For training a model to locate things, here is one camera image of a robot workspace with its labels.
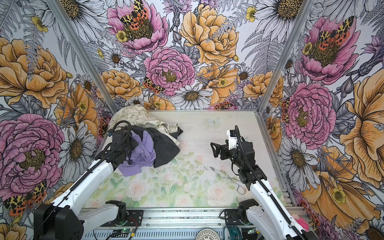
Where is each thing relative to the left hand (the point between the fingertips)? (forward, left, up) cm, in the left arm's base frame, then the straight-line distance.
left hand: (133, 145), depth 84 cm
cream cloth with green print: (+28, +5, -5) cm, 29 cm away
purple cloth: (-4, -4, -5) cm, 8 cm away
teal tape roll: (-40, -50, -7) cm, 64 cm away
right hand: (-5, -46, +5) cm, 46 cm away
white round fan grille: (-40, -40, -13) cm, 57 cm away
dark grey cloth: (+4, -16, -8) cm, 19 cm away
